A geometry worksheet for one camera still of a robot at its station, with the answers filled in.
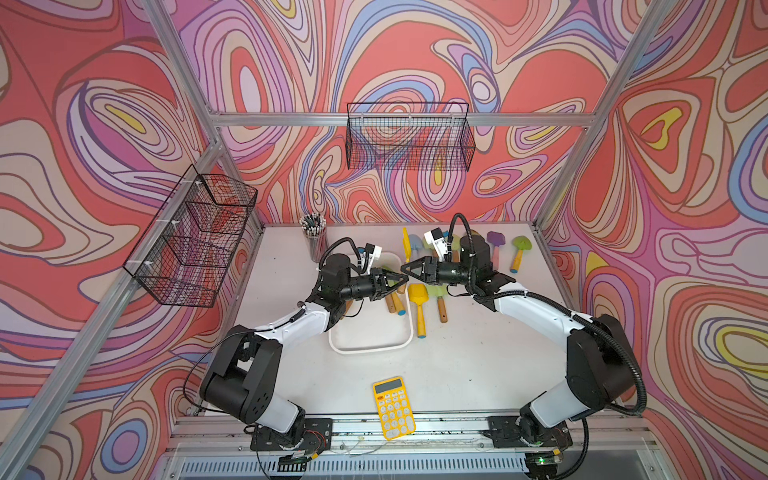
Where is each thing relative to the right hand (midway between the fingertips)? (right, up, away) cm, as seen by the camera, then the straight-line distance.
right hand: (405, 277), depth 78 cm
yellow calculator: (-3, -34, -3) cm, 34 cm away
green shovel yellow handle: (-1, -10, +15) cm, 18 cm away
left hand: (+1, -2, -3) cm, 4 cm away
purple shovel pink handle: (+38, +12, +38) cm, 55 cm away
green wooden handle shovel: (-4, -10, +16) cm, 19 cm away
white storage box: (-8, -18, +16) cm, 26 cm away
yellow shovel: (+6, -7, +18) cm, 20 cm away
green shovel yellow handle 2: (+46, +10, +33) cm, 58 cm away
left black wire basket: (-57, +5, -4) cm, 57 cm away
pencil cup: (-29, +15, +17) cm, 37 cm away
